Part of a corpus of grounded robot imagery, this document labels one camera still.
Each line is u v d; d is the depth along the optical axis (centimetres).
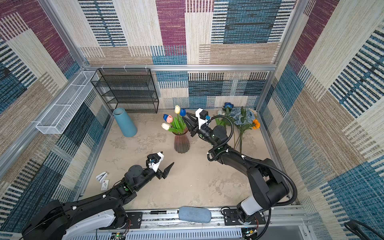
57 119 71
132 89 108
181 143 102
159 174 70
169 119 74
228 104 119
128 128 100
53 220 41
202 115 62
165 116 78
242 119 103
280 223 73
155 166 68
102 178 85
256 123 105
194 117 72
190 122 69
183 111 78
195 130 67
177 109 79
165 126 77
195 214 72
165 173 71
